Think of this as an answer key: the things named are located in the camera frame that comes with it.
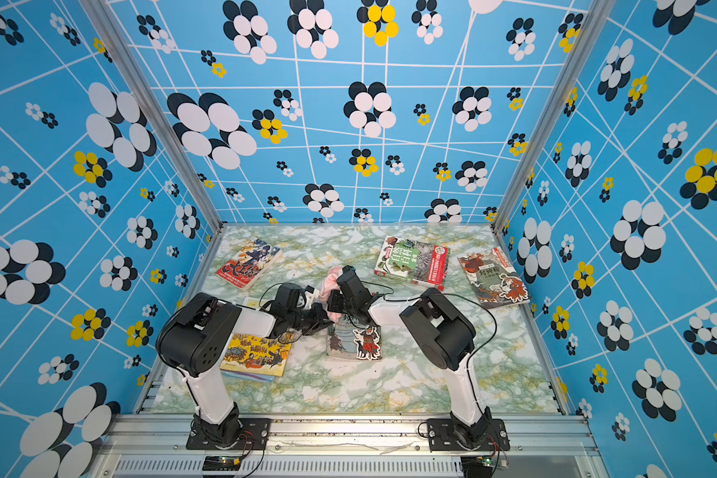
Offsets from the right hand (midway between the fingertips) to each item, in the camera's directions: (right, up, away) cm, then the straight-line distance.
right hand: (329, 299), depth 96 cm
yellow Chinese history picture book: (-20, -15, -10) cm, 27 cm away
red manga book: (-30, +11, +10) cm, 34 cm away
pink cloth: (0, +5, -3) cm, 6 cm away
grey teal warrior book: (+6, -11, -7) cm, 14 cm away
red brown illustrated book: (+56, +7, +6) cm, 57 cm away
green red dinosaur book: (+29, +12, +9) cm, 33 cm away
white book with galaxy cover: (-22, -19, -14) cm, 32 cm away
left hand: (+4, -5, -3) cm, 8 cm away
